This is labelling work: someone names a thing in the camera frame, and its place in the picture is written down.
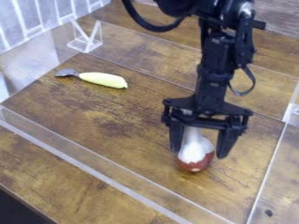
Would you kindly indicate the red and white toy mushroom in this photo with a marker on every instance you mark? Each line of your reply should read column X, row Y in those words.
column 196, row 151

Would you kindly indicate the clear acrylic enclosure wall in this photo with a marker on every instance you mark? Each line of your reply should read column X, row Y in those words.
column 105, row 130

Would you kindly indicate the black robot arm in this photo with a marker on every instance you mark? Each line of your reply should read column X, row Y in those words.
column 227, row 23

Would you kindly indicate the black strip on back table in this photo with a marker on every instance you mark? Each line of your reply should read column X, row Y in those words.
column 259, row 25

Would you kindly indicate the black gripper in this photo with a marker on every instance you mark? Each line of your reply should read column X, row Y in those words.
column 229, row 120

